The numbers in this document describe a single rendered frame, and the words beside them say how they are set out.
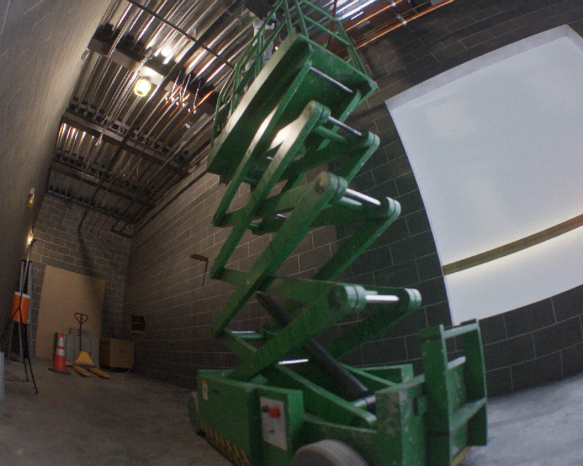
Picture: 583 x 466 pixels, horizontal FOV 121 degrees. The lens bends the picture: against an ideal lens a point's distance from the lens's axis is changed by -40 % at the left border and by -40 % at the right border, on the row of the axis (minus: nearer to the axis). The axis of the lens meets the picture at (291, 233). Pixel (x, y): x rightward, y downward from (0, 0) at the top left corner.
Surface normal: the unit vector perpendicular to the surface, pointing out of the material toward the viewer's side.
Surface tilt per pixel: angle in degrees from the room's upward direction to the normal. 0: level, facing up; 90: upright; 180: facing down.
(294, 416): 90
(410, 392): 90
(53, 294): 90
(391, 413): 90
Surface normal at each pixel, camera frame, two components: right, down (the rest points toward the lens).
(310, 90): 0.07, 0.91
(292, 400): 0.55, -0.38
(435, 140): -0.65, -0.28
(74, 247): 0.76, -0.32
